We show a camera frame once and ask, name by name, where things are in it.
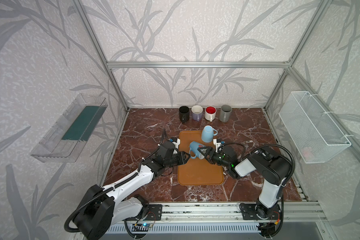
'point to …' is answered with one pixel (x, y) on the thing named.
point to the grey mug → (225, 112)
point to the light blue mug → (207, 133)
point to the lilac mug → (197, 112)
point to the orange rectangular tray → (197, 171)
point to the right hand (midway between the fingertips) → (199, 148)
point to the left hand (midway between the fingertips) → (191, 152)
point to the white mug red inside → (210, 112)
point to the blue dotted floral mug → (193, 147)
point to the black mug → (184, 113)
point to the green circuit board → (141, 227)
